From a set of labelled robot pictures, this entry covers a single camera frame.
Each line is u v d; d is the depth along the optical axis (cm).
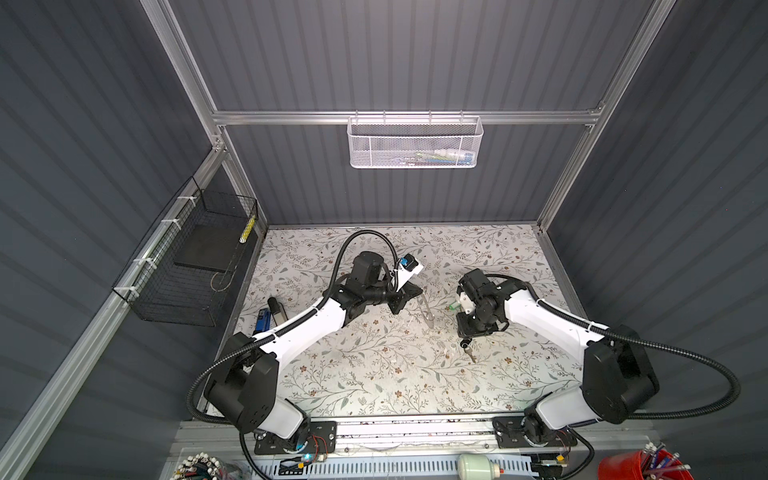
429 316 97
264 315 93
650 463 60
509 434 73
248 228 82
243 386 42
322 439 72
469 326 77
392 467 70
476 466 63
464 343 89
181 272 71
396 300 71
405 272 68
